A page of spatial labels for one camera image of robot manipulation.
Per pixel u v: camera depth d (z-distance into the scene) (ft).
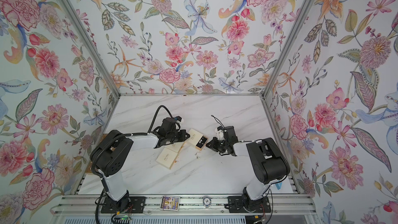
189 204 2.50
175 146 2.97
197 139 3.06
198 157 2.96
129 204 2.39
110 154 1.63
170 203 2.41
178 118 2.91
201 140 3.05
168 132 2.57
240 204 2.41
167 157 2.82
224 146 2.61
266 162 1.55
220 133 2.95
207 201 2.33
